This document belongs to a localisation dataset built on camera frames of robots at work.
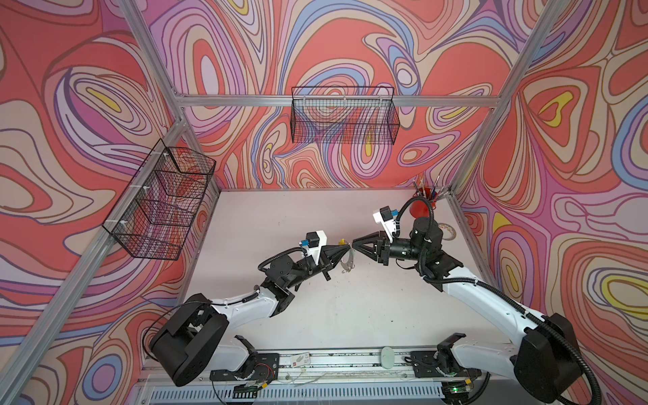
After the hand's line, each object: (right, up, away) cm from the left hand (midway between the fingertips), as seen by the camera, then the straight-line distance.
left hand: (351, 249), depth 69 cm
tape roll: (+44, +2, +35) cm, 57 cm away
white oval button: (+11, -33, +6) cm, 36 cm away
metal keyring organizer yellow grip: (0, -4, +5) cm, 7 cm away
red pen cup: (+34, +12, +39) cm, 53 cm away
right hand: (+2, -1, +1) cm, 2 cm away
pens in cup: (+52, +21, +54) cm, 78 cm away
